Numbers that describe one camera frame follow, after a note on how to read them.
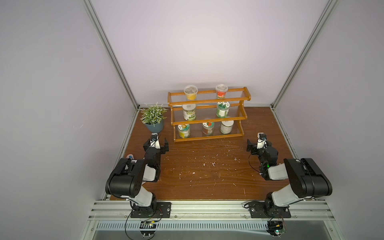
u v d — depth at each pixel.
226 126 0.95
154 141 0.77
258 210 0.72
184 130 0.95
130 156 0.90
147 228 0.71
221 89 0.81
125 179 0.45
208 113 0.95
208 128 0.96
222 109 0.88
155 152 0.70
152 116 0.92
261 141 0.77
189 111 0.86
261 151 0.81
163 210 0.73
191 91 0.81
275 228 0.68
